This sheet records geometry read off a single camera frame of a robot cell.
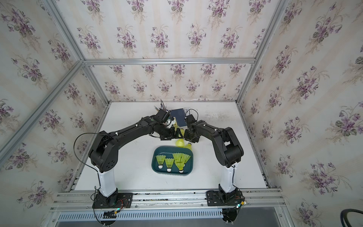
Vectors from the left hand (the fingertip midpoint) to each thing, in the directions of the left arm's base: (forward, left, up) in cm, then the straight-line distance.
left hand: (179, 138), depth 86 cm
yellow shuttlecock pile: (-1, -6, -8) cm, 10 cm away
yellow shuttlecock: (-11, +12, -6) cm, 17 cm away
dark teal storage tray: (-5, +7, -7) cm, 11 cm away
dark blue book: (+28, 0, -10) cm, 29 cm away
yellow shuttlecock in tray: (-10, -4, -6) cm, 12 cm away
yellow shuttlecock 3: (-11, 0, -6) cm, 12 cm away
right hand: (+5, -7, -10) cm, 13 cm away
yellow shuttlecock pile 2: (+4, -2, +1) cm, 5 cm away
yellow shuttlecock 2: (-13, +6, -5) cm, 15 cm away
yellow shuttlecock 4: (-13, 0, -10) cm, 17 cm away
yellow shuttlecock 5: (+2, 0, -10) cm, 10 cm away
